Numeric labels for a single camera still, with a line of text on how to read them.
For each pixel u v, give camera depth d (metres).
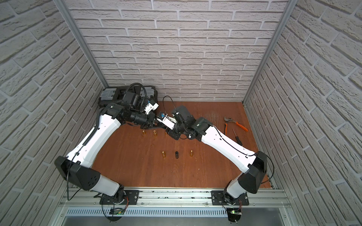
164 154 0.86
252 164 0.41
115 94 1.01
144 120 0.62
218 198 0.74
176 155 0.85
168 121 0.59
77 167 0.39
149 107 0.68
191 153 0.87
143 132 0.98
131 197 0.74
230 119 1.07
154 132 0.95
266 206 0.73
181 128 0.59
